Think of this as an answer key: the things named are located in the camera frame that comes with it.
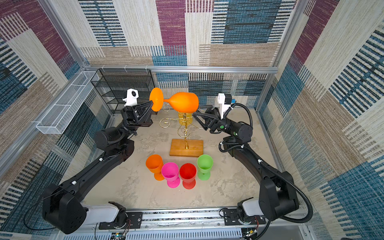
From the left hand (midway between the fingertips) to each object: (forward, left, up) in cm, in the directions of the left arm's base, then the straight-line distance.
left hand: (150, 107), depth 47 cm
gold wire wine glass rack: (+17, -7, -51) cm, 54 cm away
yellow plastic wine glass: (+15, -9, -23) cm, 29 cm away
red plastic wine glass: (-5, -10, -38) cm, 40 cm away
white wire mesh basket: (+14, +50, -21) cm, 56 cm away
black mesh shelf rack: (+55, +41, -30) cm, 75 cm away
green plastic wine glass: (+2, -19, -46) cm, 50 cm away
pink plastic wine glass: (-2, -1, -43) cm, 43 cm away
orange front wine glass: (+2, +7, -42) cm, 43 cm away
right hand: (+6, -13, -9) cm, 16 cm away
